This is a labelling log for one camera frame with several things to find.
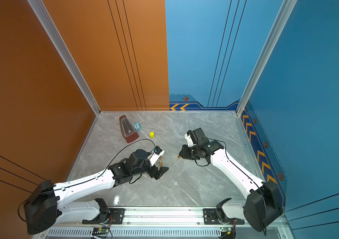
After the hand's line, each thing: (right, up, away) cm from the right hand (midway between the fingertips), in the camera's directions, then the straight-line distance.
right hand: (180, 154), depth 80 cm
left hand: (-9, -4, -1) cm, 10 cm away
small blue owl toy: (-31, +15, +29) cm, 45 cm away
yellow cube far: (-19, +9, +23) cm, 31 cm away
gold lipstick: (-1, -1, -1) cm, 2 cm away
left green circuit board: (-39, -35, -8) cm, 53 cm away
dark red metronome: (-33, +11, +18) cm, 39 cm away
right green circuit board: (+23, -36, -8) cm, 43 cm away
